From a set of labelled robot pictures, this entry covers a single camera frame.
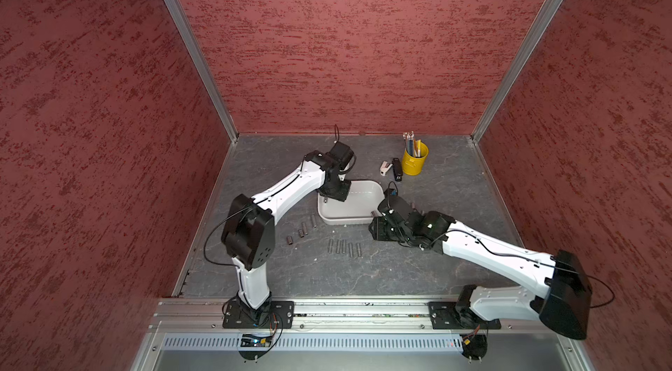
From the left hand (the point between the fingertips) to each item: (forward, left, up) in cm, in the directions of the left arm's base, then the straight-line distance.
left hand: (336, 198), depth 86 cm
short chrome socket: (-8, +12, -11) cm, 18 cm away
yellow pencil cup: (+18, -30, -5) cm, 36 cm away
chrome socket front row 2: (-13, -8, -12) cm, 19 cm away
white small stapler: (+21, -20, -9) cm, 30 cm away
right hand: (-12, -12, 0) cm, 17 cm away
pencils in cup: (+23, -29, +1) cm, 37 cm away
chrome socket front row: (-12, +2, -11) cm, 17 cm away
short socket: (-10, +16, -11) cm, 22 cm away
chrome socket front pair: (-12, -3, -11) cm, 17 cm away
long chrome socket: (-3, +9, -10) cm, 14 cm away
